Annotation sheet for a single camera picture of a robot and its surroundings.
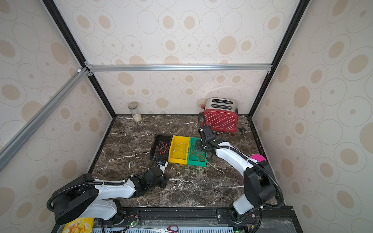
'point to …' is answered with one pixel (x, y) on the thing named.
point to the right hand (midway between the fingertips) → (205, 144)
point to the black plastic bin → (154, 157)
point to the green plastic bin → (196, 158)
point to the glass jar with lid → (133, 107)
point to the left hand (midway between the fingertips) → (173, 177)
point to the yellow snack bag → (79, 225)
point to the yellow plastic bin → (178, 149)
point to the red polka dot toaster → (220, 114)
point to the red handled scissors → (168, 229)
